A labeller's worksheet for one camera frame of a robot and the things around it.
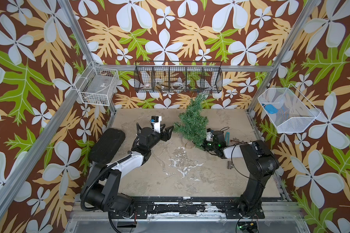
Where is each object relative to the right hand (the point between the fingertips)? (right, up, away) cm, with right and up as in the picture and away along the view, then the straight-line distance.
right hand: (193, 142), depth 97 cm
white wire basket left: (-60, +37, -11) cm, 71 cm away
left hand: (-16, +13, -14) cm, 25 cm away
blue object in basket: (+45, +22, -10) cm, 52 cm away
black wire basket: (-12, +45, -1) cm, 47 cm away
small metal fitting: (+21, -13, -8) cm, 26 cm away
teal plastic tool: (+27, +3, +8) cm, 28 cm away
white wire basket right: (+53, +19, -19) cm, 59 cm away
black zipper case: (-58, -2, -3) cm, 58 cm away
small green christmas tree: (-3, +12, -16) cm, 20 cm away
